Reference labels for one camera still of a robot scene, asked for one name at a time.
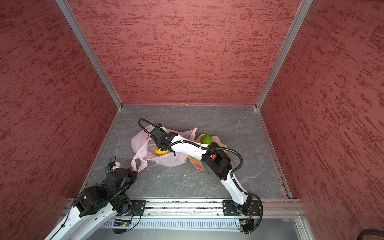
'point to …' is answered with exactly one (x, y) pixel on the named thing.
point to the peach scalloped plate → (198, 161)
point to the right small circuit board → (243, 222)
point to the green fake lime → (207, 140)
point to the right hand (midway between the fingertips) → (170, 141)
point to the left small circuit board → (118, 222)
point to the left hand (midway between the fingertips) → (139, 175)
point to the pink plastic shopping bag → (143, 144)
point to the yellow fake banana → (160, 152)
